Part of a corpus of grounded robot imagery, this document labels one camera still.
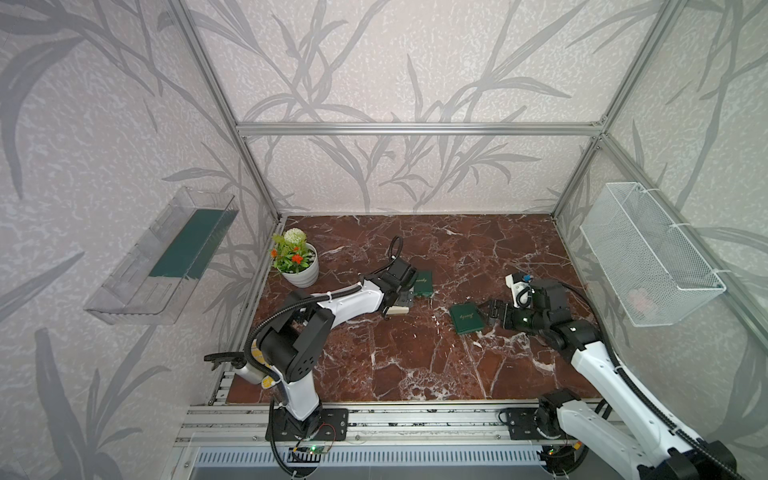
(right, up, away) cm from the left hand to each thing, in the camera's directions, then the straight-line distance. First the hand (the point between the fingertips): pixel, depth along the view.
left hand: (398, 294), depth 94 cm
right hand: (+25, -2, -14) cm, 28 cm away
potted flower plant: (-31, +12, -6) cm, 34 cm away
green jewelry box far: (+8, +3, +4) cm, 9 cm away
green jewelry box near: (+21, -6, -5) cm, 22 cm away
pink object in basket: (+61, +2, -20) cm, 64 cm away
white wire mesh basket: (+55, +10, -31) cm, 64 cm away
